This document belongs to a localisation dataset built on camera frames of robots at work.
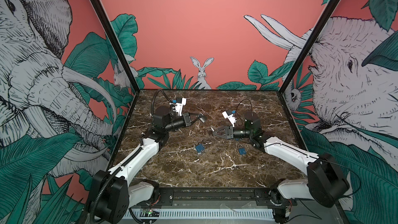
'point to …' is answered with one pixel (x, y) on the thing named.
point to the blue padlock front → (242, 151)
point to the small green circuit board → (149, 212)
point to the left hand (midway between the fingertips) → (201, 115)
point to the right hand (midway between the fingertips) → (214, 134)
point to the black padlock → (202, 118)
